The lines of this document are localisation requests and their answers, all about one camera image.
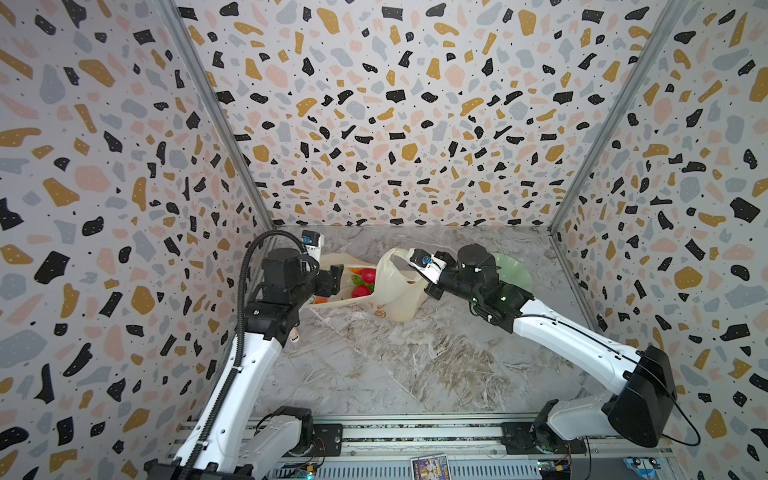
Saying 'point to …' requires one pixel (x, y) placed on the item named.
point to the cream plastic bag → (399, 286)
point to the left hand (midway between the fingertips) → (331, 263)
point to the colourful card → (434, 467)
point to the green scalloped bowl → (513, 272)
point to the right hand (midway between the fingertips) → (415, 262)
